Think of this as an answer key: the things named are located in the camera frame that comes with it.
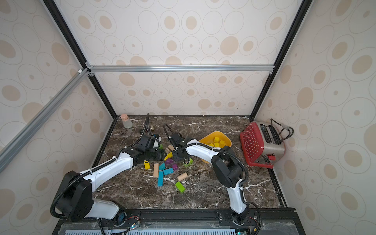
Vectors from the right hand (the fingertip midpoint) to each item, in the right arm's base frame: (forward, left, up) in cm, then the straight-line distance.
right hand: (183, 155), depth 94 cm
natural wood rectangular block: (+7, +10, -2) cm, 12 cm away
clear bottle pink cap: (+24, +45, +3) cm, 51 cm away
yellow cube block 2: (+11, -25, -1) cm, 28 cm away
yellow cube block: (+14, -22, -2) cm, 26 cm away
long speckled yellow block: (-4, +8, +7) cm, 11 cm away
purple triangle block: (-5, +9, +1) cm, 10 cm away
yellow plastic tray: (+13, -17, 0) cm, 22 cm away
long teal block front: (-17, +12, -2) cm, 21 cm away
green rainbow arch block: (-4, -4, -2) cm, 7 cm away
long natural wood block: (-9, +16, -2) cm, 19 cm away
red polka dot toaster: (+1, -46, +13) cm, 47 cm away
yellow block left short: (-8, +22, -1) cm, 24 cm away
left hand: (-3, +9, +8) cm, 13 cm away
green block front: (-19, 0, -3) cm, 19 cm away
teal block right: (-10, +9, -3) cm, 14 cm away
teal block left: (-8, +13, -2) cm, 15 cm away
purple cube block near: (-7, +5, -2) cm, 9 cm away
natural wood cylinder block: (-13, 0, -2) cm, 14 cm away
